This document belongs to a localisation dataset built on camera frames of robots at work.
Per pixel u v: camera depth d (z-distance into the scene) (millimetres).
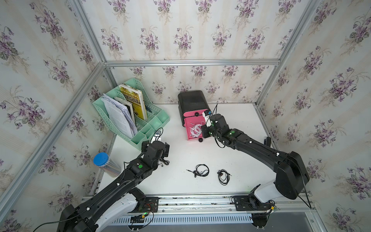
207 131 729
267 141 947
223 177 822
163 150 594
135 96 917
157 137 649
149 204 732
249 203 663
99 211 422
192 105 956
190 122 983
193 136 956
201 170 835
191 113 930
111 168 745
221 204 751
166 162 881
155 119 1008
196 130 839
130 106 922
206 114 732
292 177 421
